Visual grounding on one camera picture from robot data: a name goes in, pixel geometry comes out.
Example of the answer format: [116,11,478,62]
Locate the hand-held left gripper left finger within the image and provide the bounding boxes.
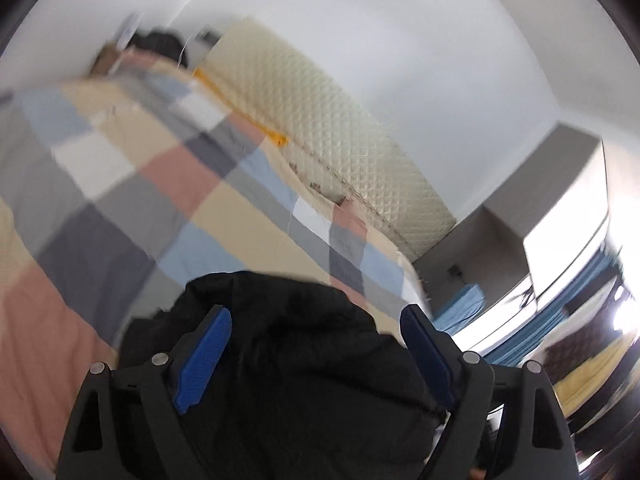
[54,305,233,480]

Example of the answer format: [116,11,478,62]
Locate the blue curtain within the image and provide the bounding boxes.
[482,252,618,366]

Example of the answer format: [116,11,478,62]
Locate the cream quilted headboard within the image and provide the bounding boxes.
[202,15,458,261]

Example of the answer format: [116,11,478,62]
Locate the yellow hanging garment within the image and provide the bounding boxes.
[552,335,640,406]

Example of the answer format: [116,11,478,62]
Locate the wooden nightstand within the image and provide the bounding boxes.
[90,45,123,76]

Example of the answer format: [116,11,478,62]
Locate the checkered bed quilt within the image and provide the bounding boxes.
[0,52,433,476]

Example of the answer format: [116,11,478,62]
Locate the black bag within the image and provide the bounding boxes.
[127,30,191,68]

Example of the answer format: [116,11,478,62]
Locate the white wardrobe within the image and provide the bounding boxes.
[415,125,621,321]

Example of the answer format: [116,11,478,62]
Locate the blue towel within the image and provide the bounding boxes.
[432,284,487,333]

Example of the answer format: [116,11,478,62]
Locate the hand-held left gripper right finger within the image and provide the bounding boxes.
[400,304,578,480]

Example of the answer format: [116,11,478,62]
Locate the black puffer jacket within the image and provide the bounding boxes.
[117,270,451,480]

